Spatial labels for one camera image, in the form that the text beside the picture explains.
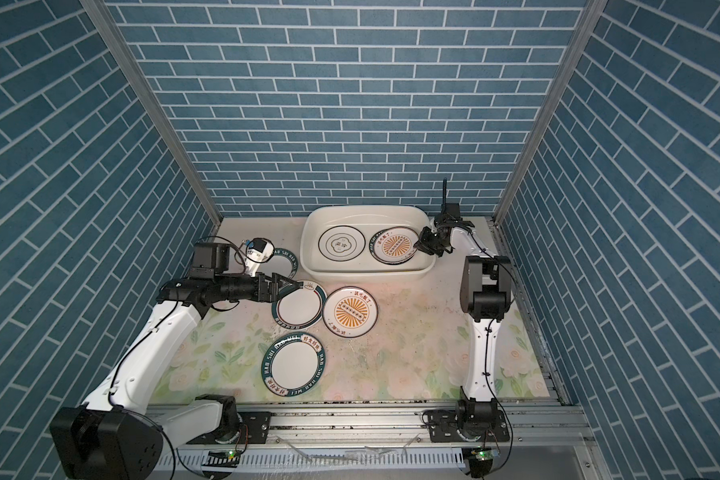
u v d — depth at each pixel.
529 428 0.76
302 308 0.93
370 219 1.17
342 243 1.12
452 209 0.89
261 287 0.64
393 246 1.09
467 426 0.67
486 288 0.61
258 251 0.68
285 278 0.68
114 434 0.37
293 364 0.84
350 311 0.94
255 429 0.72
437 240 0.91
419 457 0.71
